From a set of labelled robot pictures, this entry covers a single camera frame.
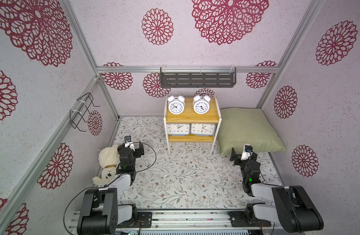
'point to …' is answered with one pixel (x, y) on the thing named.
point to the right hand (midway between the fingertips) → (241, 147)
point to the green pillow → (240, 127)
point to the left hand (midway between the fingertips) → (132, 143)
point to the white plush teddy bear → (108, 158)
